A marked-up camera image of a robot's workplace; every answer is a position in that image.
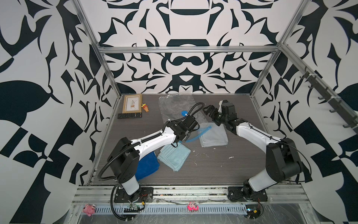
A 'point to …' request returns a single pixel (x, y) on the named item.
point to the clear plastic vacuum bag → (176, 108)
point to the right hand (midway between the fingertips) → (205, 110)
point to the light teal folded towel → (174, 157)
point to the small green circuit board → (135, 206)
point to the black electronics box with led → (253, 211)
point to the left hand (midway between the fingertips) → (180, 128)
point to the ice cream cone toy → (145, 107)
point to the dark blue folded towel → (148, 164)
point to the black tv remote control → (129, 115)
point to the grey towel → (212, 134)
